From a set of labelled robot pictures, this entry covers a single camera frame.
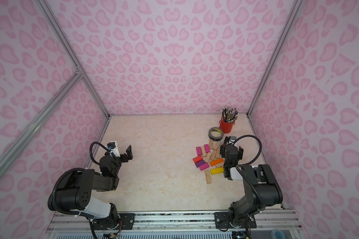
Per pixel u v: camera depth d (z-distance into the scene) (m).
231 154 0.71
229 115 0.98
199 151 0.99
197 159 0.95
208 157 0.95
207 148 1.01
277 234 0.69
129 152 0.88
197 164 0.93
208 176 0.88
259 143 0.70
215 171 0.88
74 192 0.45
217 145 1.01
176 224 0.73
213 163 0.93
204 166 0.92
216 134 1.08
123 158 0.82
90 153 0.64
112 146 0.77
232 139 0.81
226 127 1.08
